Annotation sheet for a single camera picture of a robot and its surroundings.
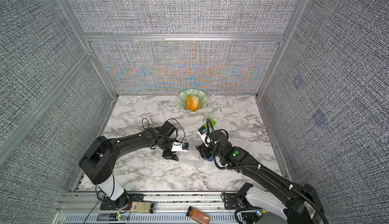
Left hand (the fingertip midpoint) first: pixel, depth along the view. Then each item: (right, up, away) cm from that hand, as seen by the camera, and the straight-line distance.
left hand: (179, 151), depth 87 cm
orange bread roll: (+7, +29, +16) cm, 34 cm away
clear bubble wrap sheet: (+1, 0, -4) cm, 4 cm away
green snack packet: (+21, +16, +16) cm, 31 cm away
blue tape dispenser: (+17, -3, -3) cm, 18 cm away
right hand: (+12, +9, -9) cm, 17 cm away
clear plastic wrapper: (+18, +20, +19) cm, 33 cm away
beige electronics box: (-16, -20, -19) cm, 32 cm away
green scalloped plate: (+15, +33, +26) cm, 44 cm away
